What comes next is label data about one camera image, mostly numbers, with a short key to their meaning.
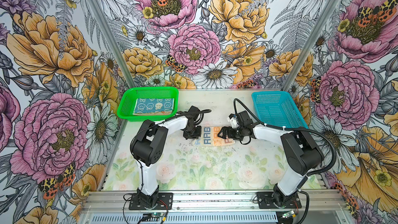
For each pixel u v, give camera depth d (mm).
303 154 484
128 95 1116
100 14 814
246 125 759
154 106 1084
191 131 826
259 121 672
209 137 942
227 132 852
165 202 732
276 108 1118
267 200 736
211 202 761
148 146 511
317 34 896
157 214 711
